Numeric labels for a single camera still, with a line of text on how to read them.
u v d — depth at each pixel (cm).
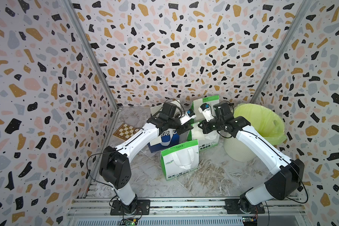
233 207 73
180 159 71
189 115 69
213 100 95
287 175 41
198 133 82
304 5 71
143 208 73
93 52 88
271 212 73
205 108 70
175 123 70
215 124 66
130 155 46
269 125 83
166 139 85
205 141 86
